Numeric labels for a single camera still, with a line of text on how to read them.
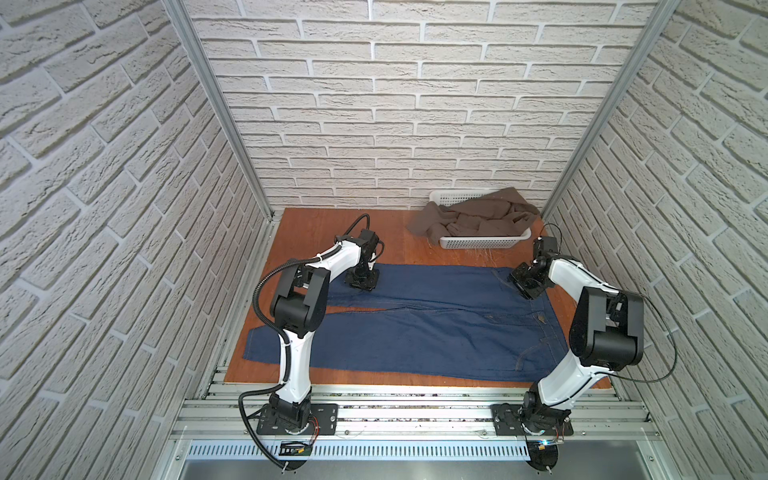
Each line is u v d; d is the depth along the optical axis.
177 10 0.69
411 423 0.75
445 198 1.17
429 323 0.90
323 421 0.73
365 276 0.85
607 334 0.49
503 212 1.11
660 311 0.71
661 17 0.70
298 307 0.55
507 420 0.74
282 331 0.55
